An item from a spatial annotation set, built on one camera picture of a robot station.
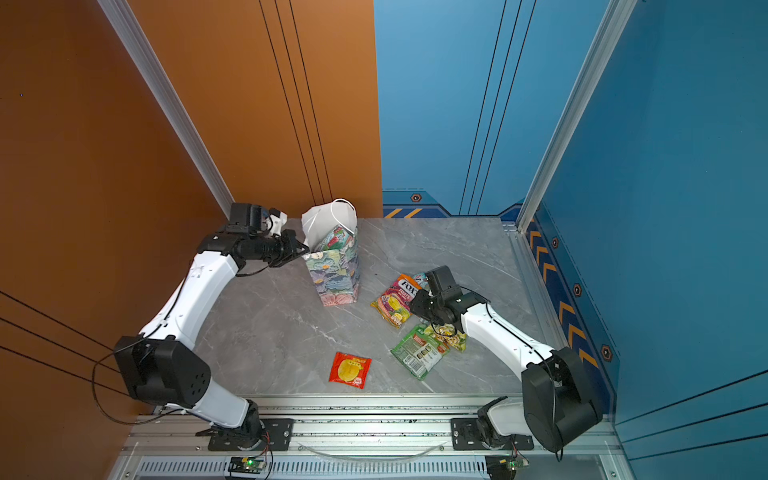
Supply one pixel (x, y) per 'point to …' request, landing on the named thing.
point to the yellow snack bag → (447, 337)
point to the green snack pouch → (419, 352)
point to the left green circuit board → (246, 464)
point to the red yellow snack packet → (350, 370)
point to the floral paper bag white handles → (338, 271)
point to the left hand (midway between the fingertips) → (311, 244)
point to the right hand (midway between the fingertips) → (413, 306)
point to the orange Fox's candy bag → (394, 304)
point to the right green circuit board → (505, 467)
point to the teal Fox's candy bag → (338, 238)
